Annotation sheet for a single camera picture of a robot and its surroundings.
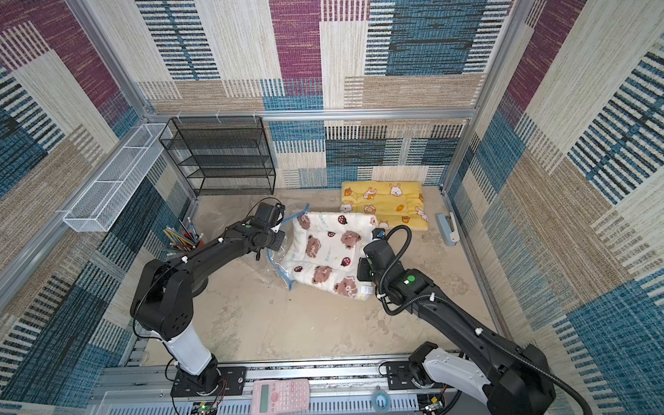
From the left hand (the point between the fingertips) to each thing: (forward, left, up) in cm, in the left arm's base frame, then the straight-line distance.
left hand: (274, 234), depth 93 cm
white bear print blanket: (-7, -18, 0) cm, 19 cm away
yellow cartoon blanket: (+21, -47, -7) cm, 52 cm away
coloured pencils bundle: (-2, +30, 0) cm, 30 cm away
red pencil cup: (-3, +25, 0) cm, 26 cm away
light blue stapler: (+7, -66, -7) cm, 67 cm away
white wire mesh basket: (-7, +42, +23) cm, 49 cm away
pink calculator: (-47, -6, -9) cm, 48 cm away
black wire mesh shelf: (+34, +25, +9) cm, 43 cm away
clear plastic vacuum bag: (-8, -1, -2) cm, 9 cm away
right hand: (-15, -31, +4) cm, 35 cm away
